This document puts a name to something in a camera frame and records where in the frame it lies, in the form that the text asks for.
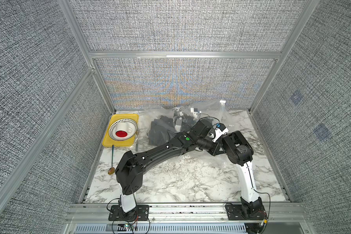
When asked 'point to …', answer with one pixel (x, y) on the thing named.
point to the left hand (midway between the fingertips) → (231, 151)
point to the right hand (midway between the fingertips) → (176, 115)
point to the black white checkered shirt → (182, 122)
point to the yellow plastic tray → (108, 142)
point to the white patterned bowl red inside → (122, 129)
